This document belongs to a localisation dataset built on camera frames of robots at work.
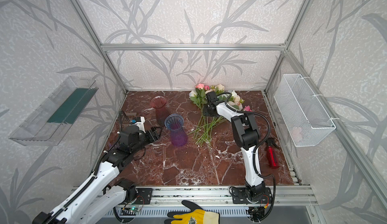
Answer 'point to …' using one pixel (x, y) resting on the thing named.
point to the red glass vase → (158, 102)
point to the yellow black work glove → (196, 215)
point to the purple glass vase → (174, 122)
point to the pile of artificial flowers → (203, 129)
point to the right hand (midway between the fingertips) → (207, 107)
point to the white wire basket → (302, 117)
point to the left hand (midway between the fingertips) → (161, 125)
